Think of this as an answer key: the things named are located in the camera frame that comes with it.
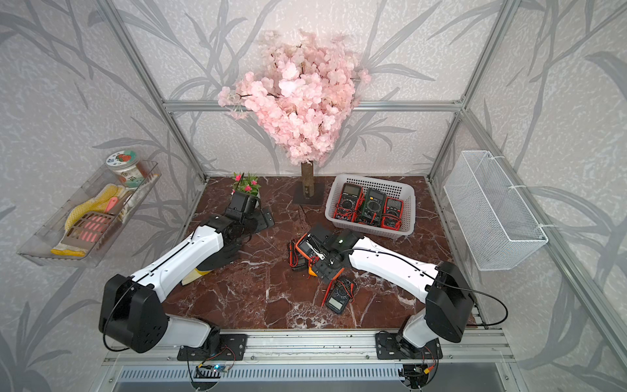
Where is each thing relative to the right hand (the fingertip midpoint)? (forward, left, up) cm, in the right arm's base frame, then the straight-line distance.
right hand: (329, 261), depth 81 cm
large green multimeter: (+26, -18, -5) cm, 32 cm away
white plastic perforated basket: (+36, -28, -4) cm, 46 cm away
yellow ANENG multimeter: (-1, +7, -6) cm, 9 cm away
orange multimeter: (+3, +8, +4) cm, 10 cm away
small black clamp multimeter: (+4, +13, -7) cm, 15 cm away
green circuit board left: (-28, +32, -10) cm, 44 cm away
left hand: (+14, +23, +5) cm, 27 cm away
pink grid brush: (-3, +60, +25) cm, 65 cm away
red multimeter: (+23, -26, -5) cm, 35 cm away
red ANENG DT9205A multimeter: (+26, -9, -2) cm, 28 cm away
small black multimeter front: (-9, -3, -7) cm, 12 cm away
